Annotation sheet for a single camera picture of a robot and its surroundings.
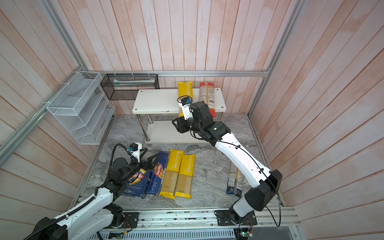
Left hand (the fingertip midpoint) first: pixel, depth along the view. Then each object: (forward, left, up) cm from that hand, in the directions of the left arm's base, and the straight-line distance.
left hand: (153, 154), depth 79 cm
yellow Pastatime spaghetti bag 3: (+32, -16, +19) cm, 41 cm away
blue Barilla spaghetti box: (-7, -1, -14) cm, 16 cm away
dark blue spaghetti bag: (-9, -46, -14) cm, 49 cm away
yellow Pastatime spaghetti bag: (-7, -8, -15) cm, 18 cm away
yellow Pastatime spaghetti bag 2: (-14, -16, -14) cm, 26 cm away
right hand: (+8, -13, +18) cm, 23 cm away
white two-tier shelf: (+24, +4, +15) cm, 29 cm away
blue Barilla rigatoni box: (-14, +8, -10) cm, 19 cm away
